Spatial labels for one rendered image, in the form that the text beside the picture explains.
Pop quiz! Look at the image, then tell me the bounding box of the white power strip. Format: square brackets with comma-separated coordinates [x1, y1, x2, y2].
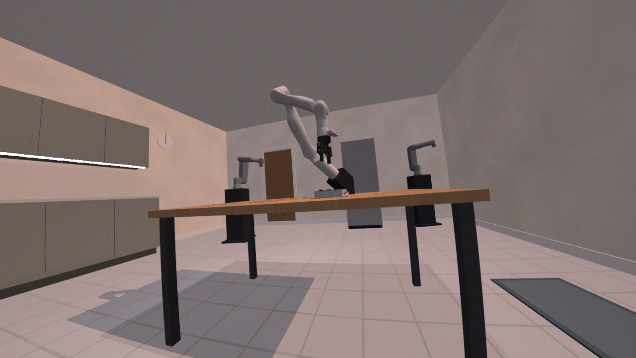
[314, 188, 349, 198]

